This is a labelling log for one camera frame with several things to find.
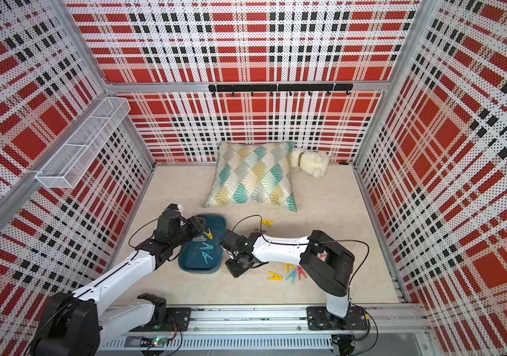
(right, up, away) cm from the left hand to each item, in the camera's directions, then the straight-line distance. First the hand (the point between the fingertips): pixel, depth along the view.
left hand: (206, 222), depth 87 cm
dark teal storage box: (-7, -14, 0) cm, 16 cm away
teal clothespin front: (+34, -20, -3) cm, 40 cm away
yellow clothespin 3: (+32, -18, -1) cm, 37 cm away
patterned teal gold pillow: (+18, +20, +8) cm, 28 cm away
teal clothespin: (0, -11, +3) cm, 11 cm away
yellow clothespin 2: (0, -6, +6) cm, 9 cm away
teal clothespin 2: (0, -14, 0) cm, 14 cm away
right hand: (+14, -17, -4) cm, 22 cm away
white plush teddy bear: (+48, +26, +25) cm, 60 cm away
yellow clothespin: (+24, -2, +11) cm, 27 cm away
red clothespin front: (+37, -18, -3) cm, 42 cm away
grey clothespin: (-4, -8, +4) cm, 10 cm away
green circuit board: (-10, -35, -18) cm, 41 cm away
